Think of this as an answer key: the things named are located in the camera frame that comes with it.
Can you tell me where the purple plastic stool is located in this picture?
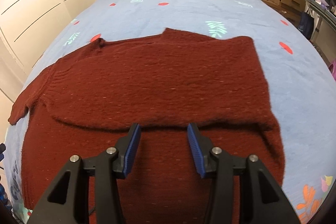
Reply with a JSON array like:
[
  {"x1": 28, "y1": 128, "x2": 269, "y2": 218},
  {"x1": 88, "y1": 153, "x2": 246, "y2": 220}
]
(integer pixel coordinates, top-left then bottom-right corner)
[{"x1": 329, "y1": 59, "x2": 336, "y2": 80}]

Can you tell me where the dark red knit sweater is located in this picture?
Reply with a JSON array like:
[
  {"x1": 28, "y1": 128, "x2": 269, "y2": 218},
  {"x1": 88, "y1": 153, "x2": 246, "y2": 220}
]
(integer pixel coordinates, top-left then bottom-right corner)
[{"x1": 9, "y1": 29, "x2": 285, "y2": 223}]

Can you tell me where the dark blue hanging bag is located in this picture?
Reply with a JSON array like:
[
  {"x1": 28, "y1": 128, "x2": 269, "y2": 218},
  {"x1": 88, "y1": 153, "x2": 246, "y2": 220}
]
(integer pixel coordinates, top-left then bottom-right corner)
[{"x1": 297, "y1": 12, "x2": 314, "y2": 40}]

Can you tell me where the blue patterned bed cover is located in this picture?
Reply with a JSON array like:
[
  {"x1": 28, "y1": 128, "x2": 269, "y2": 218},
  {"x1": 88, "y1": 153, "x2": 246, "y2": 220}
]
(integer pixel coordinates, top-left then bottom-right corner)
[{"x1": 4, "y1": 0, "x2": 336, "y2": 224}]

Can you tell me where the long grey desk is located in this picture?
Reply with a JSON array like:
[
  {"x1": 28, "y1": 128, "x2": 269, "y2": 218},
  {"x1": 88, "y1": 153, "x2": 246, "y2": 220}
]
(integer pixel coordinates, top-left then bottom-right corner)
[{"x1": 304, "y1": 0, "x2": 335, "y2": 43}]

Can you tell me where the low wooden nightstand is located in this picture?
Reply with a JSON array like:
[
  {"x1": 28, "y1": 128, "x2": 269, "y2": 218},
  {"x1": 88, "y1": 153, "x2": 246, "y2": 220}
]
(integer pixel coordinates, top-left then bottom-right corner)
[{"x1": 262, "y1": 0, "x2": 301, "y2": 27}]

